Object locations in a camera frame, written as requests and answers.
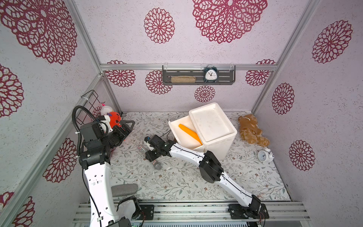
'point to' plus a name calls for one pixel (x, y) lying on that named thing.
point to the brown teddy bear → (250, 132)
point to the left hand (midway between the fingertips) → (131, 128)
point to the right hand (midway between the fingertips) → (147, 154)
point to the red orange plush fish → (115, 118)
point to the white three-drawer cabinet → (206, 128)
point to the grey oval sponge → (124, 189)
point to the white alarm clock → (265, 154)
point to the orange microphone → (190, 132)
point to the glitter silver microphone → (157, 165)
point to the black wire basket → (89, 105)
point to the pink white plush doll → (105, 109)
